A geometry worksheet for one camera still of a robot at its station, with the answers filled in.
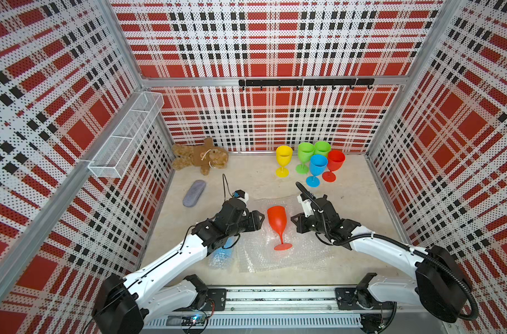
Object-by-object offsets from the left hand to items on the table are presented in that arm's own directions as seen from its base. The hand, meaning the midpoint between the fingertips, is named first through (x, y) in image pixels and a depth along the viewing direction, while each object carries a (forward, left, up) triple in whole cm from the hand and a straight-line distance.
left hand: (262, 217), depth 79 cm
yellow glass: (+37, -11, -3) cm, 39 cm away
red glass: (+29, -35, -1) cm, 45 cm away
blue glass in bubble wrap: (-12, +15, -7) cm, 21 cm away
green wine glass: (+36, -21, -1) cm, 41 cm away
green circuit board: (-31, +23, -13) cm, 41 cm away
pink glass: (+4, -6, -8) cm, 11 cm away
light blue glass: (+26, -26, 0) cm, 36 cm away
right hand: (+2, -13, -5) cm, 14 cm away
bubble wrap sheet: (-10, +3, -11) cm, 15 cm away
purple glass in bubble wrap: (+19, +34, -13) cm, 41 cm away
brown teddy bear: (+41, +31, -8) cm, 52 cm away
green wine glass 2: (+42, -31, -4) cm, 53 cm away
